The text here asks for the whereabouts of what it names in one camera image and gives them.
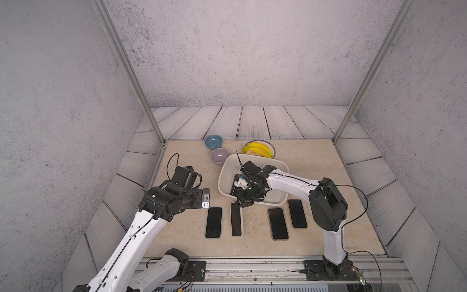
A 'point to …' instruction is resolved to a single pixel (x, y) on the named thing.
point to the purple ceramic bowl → (218, 155)
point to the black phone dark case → (233, 191)
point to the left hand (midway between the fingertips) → (202, 197)
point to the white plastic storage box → (230, 165)
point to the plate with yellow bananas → (259, 148)
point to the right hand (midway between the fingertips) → (237, 207)
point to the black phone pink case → (278, 225)
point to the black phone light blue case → (214, 222)
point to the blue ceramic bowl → (213, 142)
